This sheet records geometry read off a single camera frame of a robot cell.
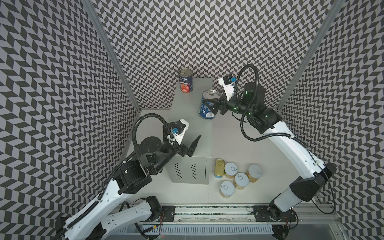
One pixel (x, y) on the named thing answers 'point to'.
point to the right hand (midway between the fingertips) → (208, 101)
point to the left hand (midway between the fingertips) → (189, 130)
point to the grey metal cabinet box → (195, 169)
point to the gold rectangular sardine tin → (219, 168)
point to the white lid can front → (226, 189)
